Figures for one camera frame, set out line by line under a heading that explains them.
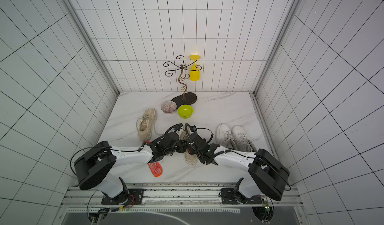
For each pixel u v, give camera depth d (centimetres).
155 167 81
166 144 65
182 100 114
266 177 42
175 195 74
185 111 105
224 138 87
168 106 108
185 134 63
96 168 43
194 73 101
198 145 64
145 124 94
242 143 80
